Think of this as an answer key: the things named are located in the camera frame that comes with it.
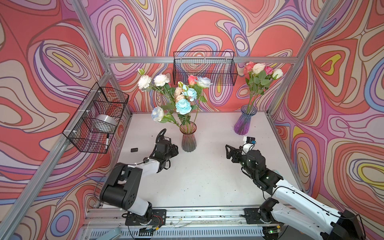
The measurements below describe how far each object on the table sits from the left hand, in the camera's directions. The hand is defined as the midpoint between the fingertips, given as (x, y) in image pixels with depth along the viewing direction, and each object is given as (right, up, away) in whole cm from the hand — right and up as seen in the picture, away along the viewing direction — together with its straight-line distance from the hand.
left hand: (176, 146), depth 94 cm
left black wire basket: (-38, +13, -22) cm, 46 cm away
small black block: (-29, -3, +5) cm, 30 cm away
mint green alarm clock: (+60, -14, -7) cm, 62 cm away
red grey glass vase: (+8, +4, -4) cm, 10 cm away
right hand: (+32, 0, -14) cm, 35 cm away
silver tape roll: (-32, +17, -20) cm, 42 cm away
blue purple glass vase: (+45, +12, +9) cm, 47 cm away
